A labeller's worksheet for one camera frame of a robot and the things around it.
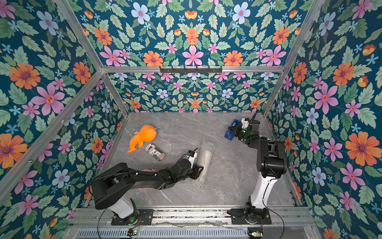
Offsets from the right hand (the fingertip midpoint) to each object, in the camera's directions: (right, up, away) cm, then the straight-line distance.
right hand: (233, 125), depth 97 cm
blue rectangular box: (-2, -6, +2) cm, 7 cm away
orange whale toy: (-58, -6, +2) cm, 58 cm away
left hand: (-20, -25, -12) cm, 34 cm away
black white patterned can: (-52, -17, -2) cm, 55 cm away
